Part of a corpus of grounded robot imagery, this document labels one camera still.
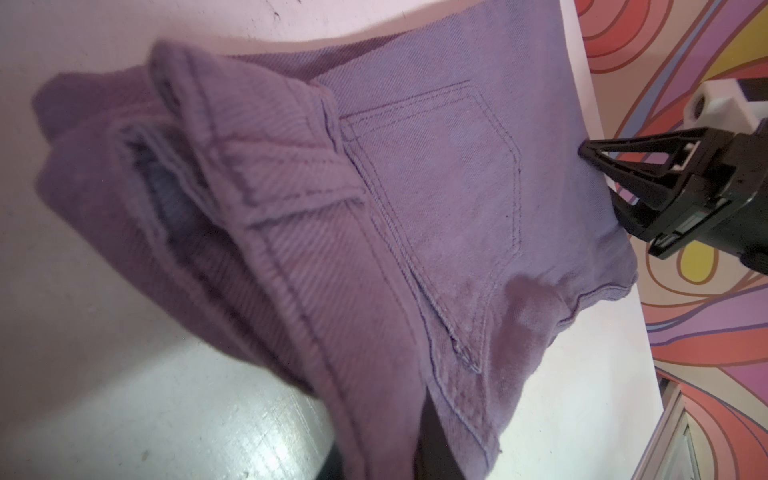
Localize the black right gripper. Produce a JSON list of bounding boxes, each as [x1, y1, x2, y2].
[[577, 77, 768, 277]]

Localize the purple jeans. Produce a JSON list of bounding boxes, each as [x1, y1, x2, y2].
[[32, 1, 637, 479]]

